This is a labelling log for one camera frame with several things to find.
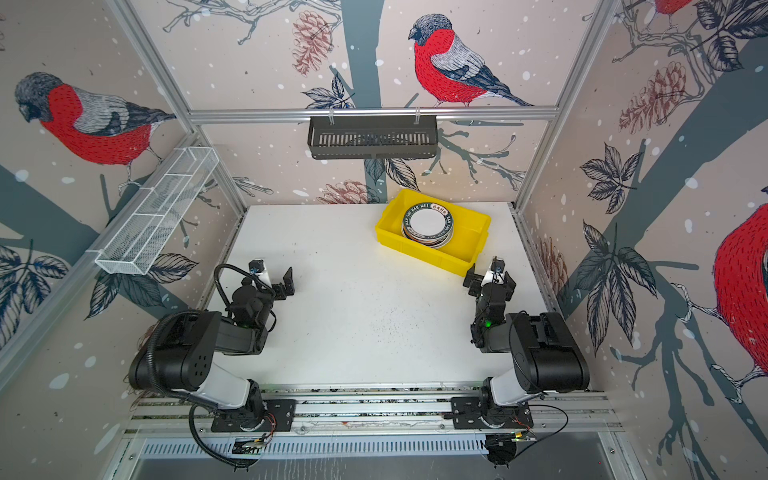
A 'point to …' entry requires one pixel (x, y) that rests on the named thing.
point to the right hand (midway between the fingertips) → (490, 271)
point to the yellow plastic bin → (471, 228)
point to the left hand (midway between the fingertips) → (273, 268)
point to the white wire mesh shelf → (143, 228)
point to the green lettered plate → (427, 211)
